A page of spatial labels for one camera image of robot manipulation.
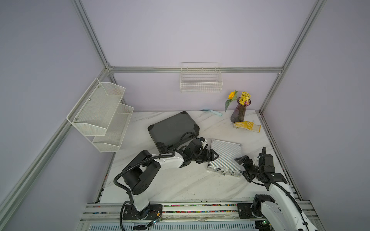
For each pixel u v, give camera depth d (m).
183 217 0.73
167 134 0.98
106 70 0.91
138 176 0.47
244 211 0.73
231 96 0.96
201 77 0.96
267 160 0.64
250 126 1.10
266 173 0.60
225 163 0.86
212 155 0.77
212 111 1.22
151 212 0.72
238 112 1.04
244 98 0.95
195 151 0.71
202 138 0.84
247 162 0.75
